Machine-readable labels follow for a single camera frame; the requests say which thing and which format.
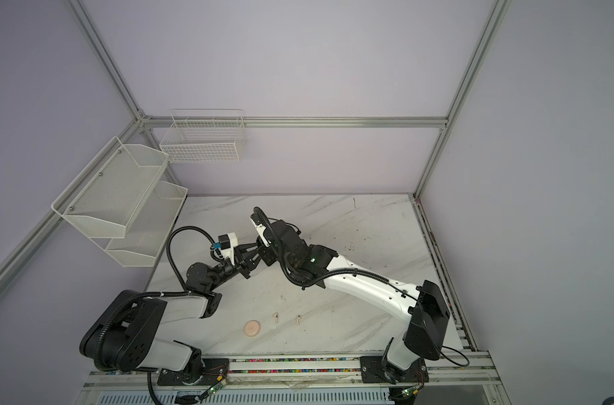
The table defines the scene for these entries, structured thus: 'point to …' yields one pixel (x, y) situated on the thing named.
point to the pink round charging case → (251, 327)
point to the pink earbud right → (298, 320)
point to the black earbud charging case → (262, 251)
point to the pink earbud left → (276, 316)
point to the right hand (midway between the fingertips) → (255, 240)
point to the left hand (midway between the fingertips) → (266, 247)
